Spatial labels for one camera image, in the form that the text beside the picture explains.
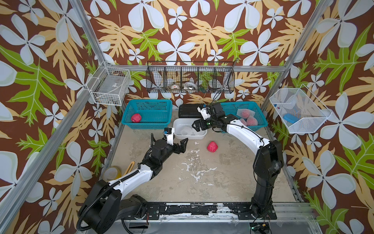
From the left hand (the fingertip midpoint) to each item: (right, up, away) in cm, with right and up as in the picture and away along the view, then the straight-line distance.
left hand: (181, 135), depth 81 cm
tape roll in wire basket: (-5, +32, +14) cm, 35 cm away
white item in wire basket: (+4, +33, +17) cm, 38 cm away
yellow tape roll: (-43, -24, +7) cm, 50 cm away
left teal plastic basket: (-29, +15, +36) cm, 49 cm away
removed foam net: (+8, +1, +19) cm, 21 cm away
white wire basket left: (-44, +30, +4) cm, 54 cm away
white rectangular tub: (-2, +7, +29) cm, 30 cm away
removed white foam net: (+3, +2, +14) cm, 15 cm away
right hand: (+10, +8, +8) cm, 15 cm away
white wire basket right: (+68, +18, -1) cm, 71 cm away
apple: (-35, +11, +26) cm, 46 cm away
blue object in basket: (+61, +10, -1) cm, 62 cm away
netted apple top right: (+48, +15, +30) cm, 59 cm away
